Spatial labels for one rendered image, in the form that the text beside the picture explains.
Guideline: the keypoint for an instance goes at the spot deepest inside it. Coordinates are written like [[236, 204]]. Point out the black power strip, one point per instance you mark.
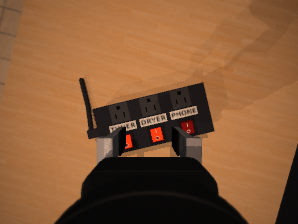
[[149, 119]]

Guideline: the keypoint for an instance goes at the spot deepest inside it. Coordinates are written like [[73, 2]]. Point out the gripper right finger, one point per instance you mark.
[[186, 145]]

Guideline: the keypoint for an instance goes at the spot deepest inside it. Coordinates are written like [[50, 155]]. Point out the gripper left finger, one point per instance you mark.
[[111, 145]]

